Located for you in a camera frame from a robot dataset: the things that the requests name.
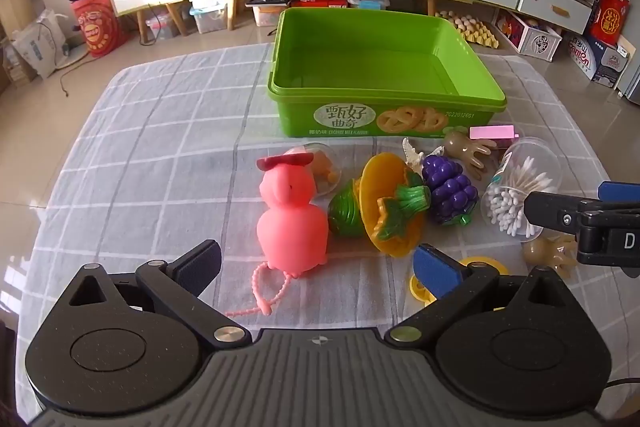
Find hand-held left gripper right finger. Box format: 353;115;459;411
382;243;576;345

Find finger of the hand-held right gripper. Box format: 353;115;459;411
524;191;583;228
598;182;640;202

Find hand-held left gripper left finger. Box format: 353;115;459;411
67;241;252;350

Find yellow plastic toy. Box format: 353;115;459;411
409;256;508;304

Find translucent tan hand toy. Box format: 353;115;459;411
522;234;579;280
444;130;497;180

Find clear cotton swab jar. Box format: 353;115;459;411
480;137;563;240

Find purple toy grapes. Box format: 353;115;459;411
422;155;480;226

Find pink plastic box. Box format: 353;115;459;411
469;124;517;141

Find pink squeeze toy red hat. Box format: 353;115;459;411
225;146;331;319

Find yellow toy funnel with leaves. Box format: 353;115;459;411
360;152;432;258

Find toy corn green husk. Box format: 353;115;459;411
327;179;373;238

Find beige starfish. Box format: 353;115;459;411
402;138;446;178

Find pink clear capsule ball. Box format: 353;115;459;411
304;142;346;198

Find green plastic box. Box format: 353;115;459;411
267;7;507;140

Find grey checked tablecloth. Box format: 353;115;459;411
15;44;631;408

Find blue white carton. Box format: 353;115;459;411
567;32;631;88

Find white printed crate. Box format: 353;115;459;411
495;9;563;64

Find red carton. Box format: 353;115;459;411
587;0;632;45

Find yellow tray of eggs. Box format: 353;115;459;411
434;9;501;48

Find clear storage bin blue latch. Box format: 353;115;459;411
190;2;228;34

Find clear bin orange contents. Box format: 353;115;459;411
251;4;286;28

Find red gift bag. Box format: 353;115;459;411
70;0;128;58

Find white woven sack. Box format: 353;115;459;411
11;9;68;78

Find red flat box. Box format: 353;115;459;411
290;0;349;10

